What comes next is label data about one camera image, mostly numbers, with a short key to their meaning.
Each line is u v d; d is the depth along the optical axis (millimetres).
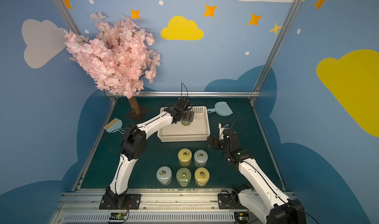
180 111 784
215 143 733
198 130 1019
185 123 1048
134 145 570
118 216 717
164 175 749
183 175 748
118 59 720
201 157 819
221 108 1158
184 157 820
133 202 750
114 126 1044
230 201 744
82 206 739
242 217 731
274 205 409
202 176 749
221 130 748
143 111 1111
